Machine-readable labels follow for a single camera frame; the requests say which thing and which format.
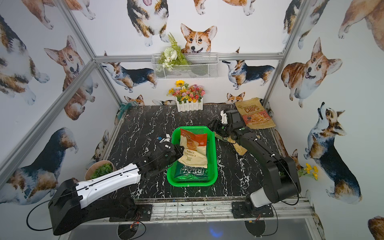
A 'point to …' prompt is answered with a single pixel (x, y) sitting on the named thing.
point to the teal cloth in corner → (123, 107)
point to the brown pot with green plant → (97, 168)
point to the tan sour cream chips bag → (240, 149)
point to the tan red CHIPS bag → (255, 114)
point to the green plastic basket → (211, 158)
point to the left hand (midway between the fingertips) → (185, 143)
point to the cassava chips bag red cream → (195, 149)
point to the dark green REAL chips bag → (184, 171)
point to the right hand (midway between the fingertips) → (214, 122)
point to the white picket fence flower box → (188, 97)
